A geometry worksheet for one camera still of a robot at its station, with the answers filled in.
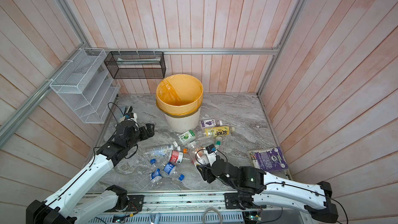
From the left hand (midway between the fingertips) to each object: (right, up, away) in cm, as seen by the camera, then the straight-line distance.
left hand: (147, 130), depth 80 cm
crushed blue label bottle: (+12, -20, -1) cm, 24 cm away
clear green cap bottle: (+30, -8, +9) cm, 32 cm away
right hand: (+28, -15, -10) cm, 33 cm away
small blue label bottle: (+5, -23, -3) cm, 23 cm away
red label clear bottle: (+15, -14, 0) cm, 21 cm away
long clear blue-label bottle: (+5, -13, +5) cm, 14 cm away
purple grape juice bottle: (+36, +2, +19) cm, 41 cm away
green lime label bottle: (+20, -6, +12) cm, 25 cm away
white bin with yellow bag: (+14, +19, +24) cm, 33 cm away
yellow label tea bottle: (+39, -2, +13) cm, 41 cm away
